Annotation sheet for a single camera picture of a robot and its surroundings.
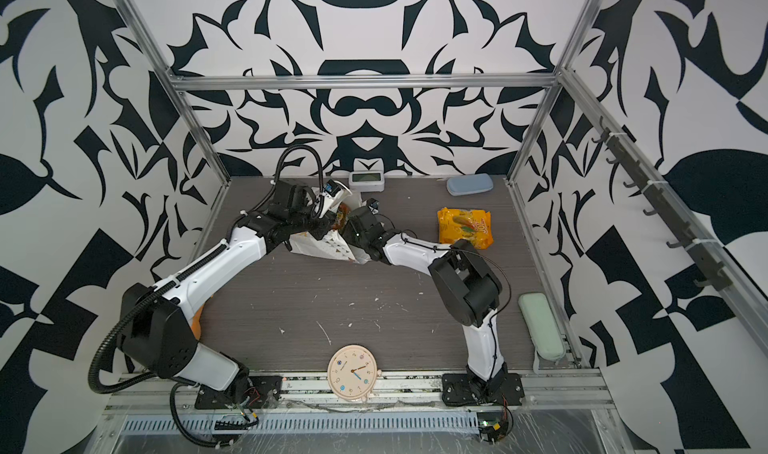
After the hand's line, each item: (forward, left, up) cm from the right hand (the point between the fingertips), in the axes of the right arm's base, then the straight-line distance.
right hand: (344, 227), depth 93 cm
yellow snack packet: (+5, -42, -8) cm, 43 cm away
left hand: (-1, +1, +12) cm, 12 cm away
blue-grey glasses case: (+26, -44, -10) cm, 52 cm away
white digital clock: (+26, -6, -7) cm, 28 cm away
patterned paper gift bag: (-8, +3, +3) cm, 9 cm away
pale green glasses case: (-27, -55, -10) cm, 62 cm away
